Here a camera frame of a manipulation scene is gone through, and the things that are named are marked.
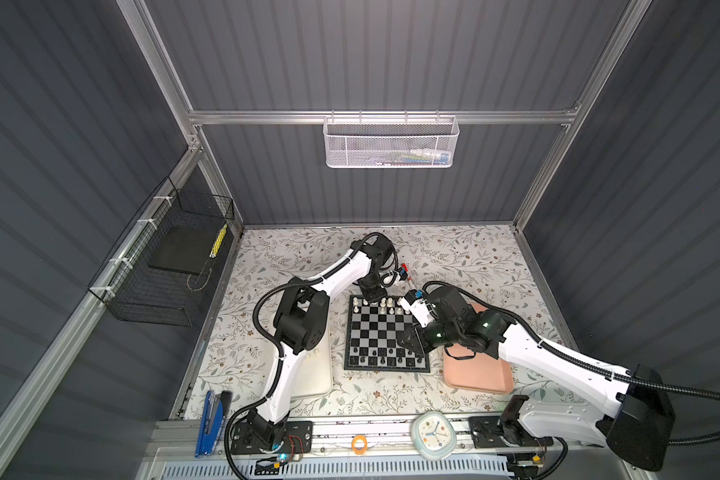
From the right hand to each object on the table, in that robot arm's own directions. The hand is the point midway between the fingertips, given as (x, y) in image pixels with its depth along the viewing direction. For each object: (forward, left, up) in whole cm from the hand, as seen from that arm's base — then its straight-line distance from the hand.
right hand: (403, 343), depth 75 cm
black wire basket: (+11, +60, +16) cm, 63 cm away
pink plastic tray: (-3, -24, -15) cm, 28 cm away
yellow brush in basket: (+24, +49, +15) cm, 57 cm away
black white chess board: (+8, +8, -11) cm, 16 cm away
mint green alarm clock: (-19, -7, -10) cm, 22 cm away
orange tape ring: (-22, +12, -13) cm, 28 cm away
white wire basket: (+84, 0, +8) cm, 85 cm away
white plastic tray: (-2, +25, -14) cm, 29 cm away
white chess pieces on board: (+17, +5, -11) cm, 21 cm away
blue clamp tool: (-13, +49, -11) cm, 52 cm away
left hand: (+20, +8, -9) cm, 24 cm away
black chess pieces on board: (0, +5, -11) cm, 12 cm away
